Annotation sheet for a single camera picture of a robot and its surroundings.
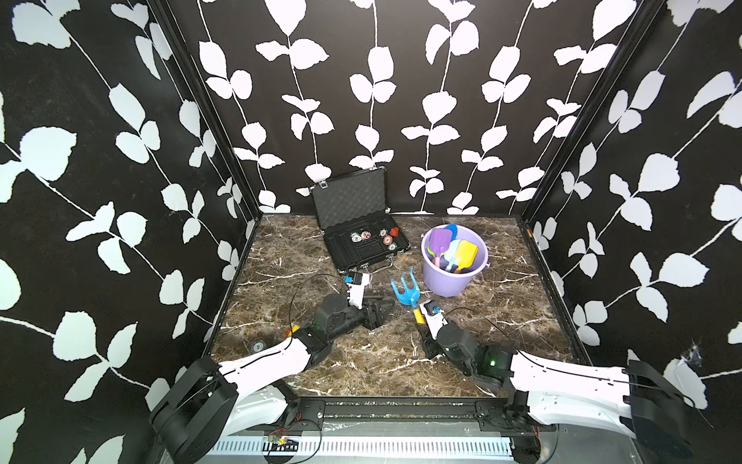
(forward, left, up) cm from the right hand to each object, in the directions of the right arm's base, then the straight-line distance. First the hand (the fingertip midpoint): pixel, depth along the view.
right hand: (416, 320), depth 79 cm
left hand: (+4, +7, +6) cm, 10 cm away
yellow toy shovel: (+24, -19, -1) cm, 31 cm away
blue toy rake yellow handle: (+5, +2, +5) cm, 7 cm away
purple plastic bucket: (+14, -9, -2) cm, 17 cm away
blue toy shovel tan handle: (+30, -14, +5) cm, 34 cm away
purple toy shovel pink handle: (+26, -10, +2) cm, 28 cm away
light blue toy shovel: (+25, -14, -2) cm, 29 cm away
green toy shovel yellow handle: (+25, -7, -1) cm, 26 cm away
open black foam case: (+43, +19, -10) cm, 48 cm away
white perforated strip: (-28, -4, -12) cm, 30 cm away
